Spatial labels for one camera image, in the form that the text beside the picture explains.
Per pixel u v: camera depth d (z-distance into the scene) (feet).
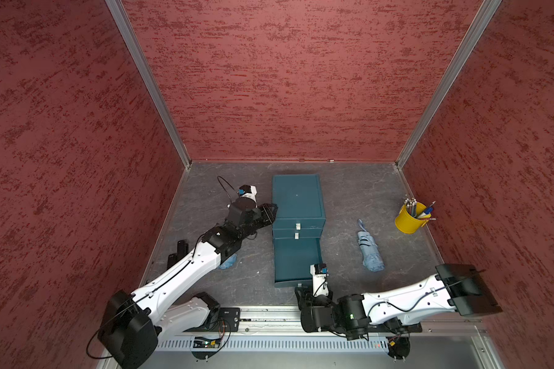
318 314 1.75
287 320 2.48
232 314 2.49
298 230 2.61
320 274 2.18
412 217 2.92
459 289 1.54
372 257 2.76
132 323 1.25
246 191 2.28
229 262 2.77
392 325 2.11
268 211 2.34
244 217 1.85
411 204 2.79
